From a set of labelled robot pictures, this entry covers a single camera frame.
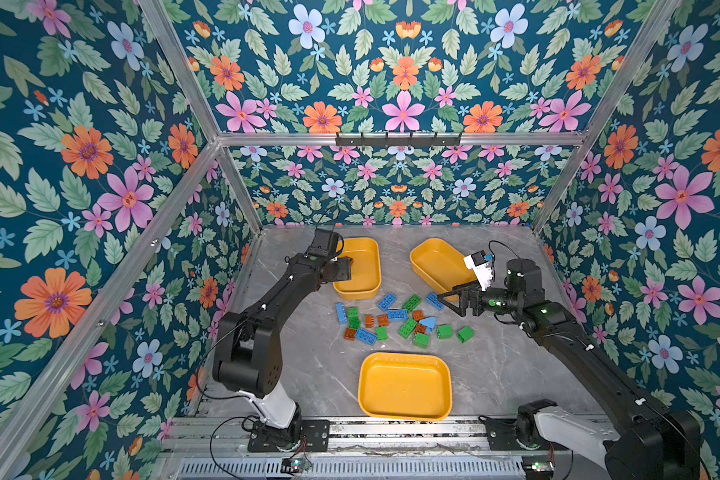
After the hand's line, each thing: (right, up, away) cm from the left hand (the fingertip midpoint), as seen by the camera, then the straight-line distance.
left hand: (343, 261), depth 89 cm
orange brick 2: (+12, -19, +4) cm, 23 cm away
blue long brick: (+13, -14, +9) cm, 21 cm away
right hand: (+29, -7, -15) cm, 33 cm away
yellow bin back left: (+6, -7, +13) cm, 16 cm away
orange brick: (+8, -19, +4) cm, 21 cm away
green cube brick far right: (+37, -22, +1) cm, 44 cm away
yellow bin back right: (+32, -2, +15) cm, 35 cm away
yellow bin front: (+17, -35, -7) cm, 39 cm away
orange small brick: (+2, -23, +1) cm, 23 cm away
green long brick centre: (+20, -21, +2) cm, 29 cm away
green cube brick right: (+31, -22, +1) cm, 38 cm away
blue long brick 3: (+7, -23, +1) cm, 24 cm away
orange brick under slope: (+24, -21, +2) cm, 32 cm away
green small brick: (+3, -17, +4) cm, 18 cm away
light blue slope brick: (+26, -19, +2) cm, 33 cm away
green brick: (+3, -20, +2) cm, 20 cm away
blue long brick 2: (+17, -17, +4) cm, 24 cm away
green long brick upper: (+22, -14, +8) cm, 27 cm away
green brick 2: (+24, -24, -1) cm, 34 cm away
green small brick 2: (+12, -23, +2) cm, 25 cm away
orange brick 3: (+23, -17, +4) cm, 29 cm away
